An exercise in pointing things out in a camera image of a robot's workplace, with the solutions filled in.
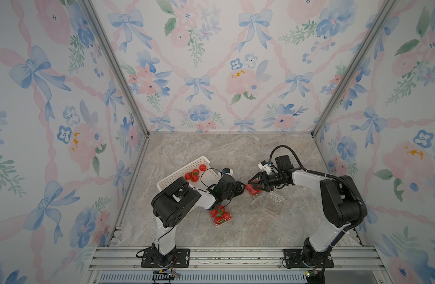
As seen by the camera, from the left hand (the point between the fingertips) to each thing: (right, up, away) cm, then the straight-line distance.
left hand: (247, 185), depth 91 cm
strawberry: (-24, +9, +9) cm, 27 cm away
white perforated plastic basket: (-26, +5, +9) cm, 28 cm away
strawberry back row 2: (-32, +4, +6) cm, 33 cm away
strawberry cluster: (-28, +3, +5) cm, 29 cm away
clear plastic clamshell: (+6, -2, -1) cm, 6 cm away
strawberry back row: (-28, +6, +7) cm, 29 cm away
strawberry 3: (-11, -12, -10) cm, 19 cm away
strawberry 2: (-14, -10, -8) cm, 19 cm away
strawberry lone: (+1, 0, 0) cm, 1 cm away
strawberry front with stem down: (-15, -14, -10) cm, 23 cm away
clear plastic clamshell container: (-14, -13, -8) cm, 21 cm away
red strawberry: (-17, -11, -8) cm, 22 cm away
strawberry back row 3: (+3, -3, -1) cm, 4 cm away
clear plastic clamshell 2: (+13, -9, -1) cm, 16 cm away
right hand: (+3, +1, -2) cm, 3 cm away
